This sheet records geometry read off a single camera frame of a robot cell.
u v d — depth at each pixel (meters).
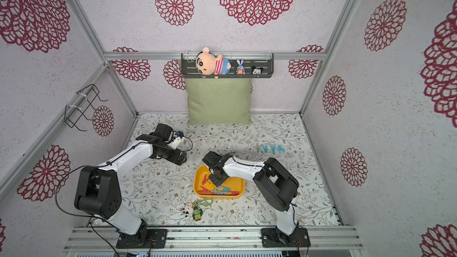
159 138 0.68
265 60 0.94
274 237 0.73
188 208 0.80
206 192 0.86
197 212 0.79
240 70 0.90
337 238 0.77
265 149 1.03
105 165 0.49
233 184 0.89
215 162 0.72
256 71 0.92
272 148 1.03
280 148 1.03
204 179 0.90
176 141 0.83
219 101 1.00
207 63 0.84
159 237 0.73
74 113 0.73
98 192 0.45
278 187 0.48
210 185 0.88
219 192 0.85
